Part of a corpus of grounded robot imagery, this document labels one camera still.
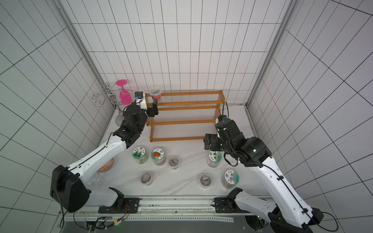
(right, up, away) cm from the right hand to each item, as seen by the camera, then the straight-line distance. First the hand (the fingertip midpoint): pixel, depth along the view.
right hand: (206, 139), depth 66 cm
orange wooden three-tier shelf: (-11, +11, +25) cm, 29 cm away
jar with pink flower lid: (+14, -22, +9) cm, 27 cm away
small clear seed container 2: (-27, +24, +14) cm, 38 cm away
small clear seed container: (-17, -16, +18) cm, 30 cm away
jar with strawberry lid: (-26, -12, +17) cm, 34 cm away
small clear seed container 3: (-31, -23, +11) cm, 40 cm away
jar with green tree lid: (-37, -12, +18) cm, 43 cm away
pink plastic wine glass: (-53, +24, +35) cm, 68 cm away
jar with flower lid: (+7, -14, +16) cm, 22 cm away
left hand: (-30, +19, +12) cm, 38 cm away
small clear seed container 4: (+1, -24, +10) cm, 26 cm away
